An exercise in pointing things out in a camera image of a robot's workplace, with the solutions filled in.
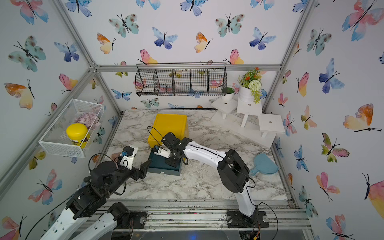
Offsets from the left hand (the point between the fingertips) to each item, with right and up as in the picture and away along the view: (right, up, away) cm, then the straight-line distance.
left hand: (144, 155), depth 68 cm
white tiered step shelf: (+58, +18, +35) cm, 70 cm away
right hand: (+9, -4, +17) cm, 20 cm away
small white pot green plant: (+45, +34, +31) cm, 65 cm away
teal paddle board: (+65, -10, +25) cm, 71 cm away
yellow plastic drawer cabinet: (+5, +15, +18) cm, 24 cm away
